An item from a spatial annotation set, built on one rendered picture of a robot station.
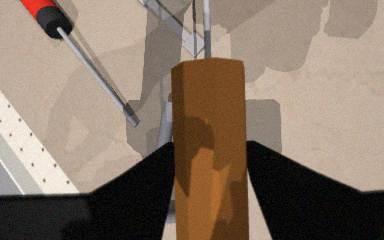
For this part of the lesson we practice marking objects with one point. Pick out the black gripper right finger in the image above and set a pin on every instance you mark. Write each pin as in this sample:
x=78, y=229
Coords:
x=299, y=203

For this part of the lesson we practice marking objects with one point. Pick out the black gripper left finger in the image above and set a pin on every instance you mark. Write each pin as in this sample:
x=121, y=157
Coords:
x=138, y=212

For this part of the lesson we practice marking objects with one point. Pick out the orange-brown tool handle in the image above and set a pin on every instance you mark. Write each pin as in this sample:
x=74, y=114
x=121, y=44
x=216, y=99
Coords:
x=210, y=150

